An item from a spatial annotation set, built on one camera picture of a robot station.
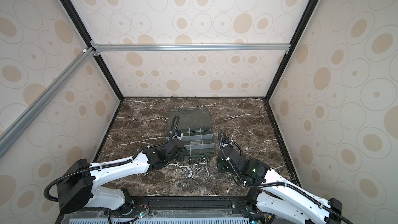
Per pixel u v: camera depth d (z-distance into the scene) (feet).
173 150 2.06
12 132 1.70
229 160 1.71
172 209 2.39
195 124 3.48
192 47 3.02
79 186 1.34
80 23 2.63
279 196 1.56
